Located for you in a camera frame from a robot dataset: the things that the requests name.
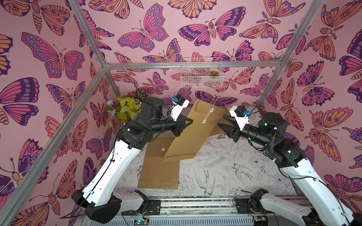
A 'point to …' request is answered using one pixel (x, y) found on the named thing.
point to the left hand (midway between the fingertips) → (193, 120)
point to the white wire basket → (201, 72)
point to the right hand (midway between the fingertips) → (223, 117)
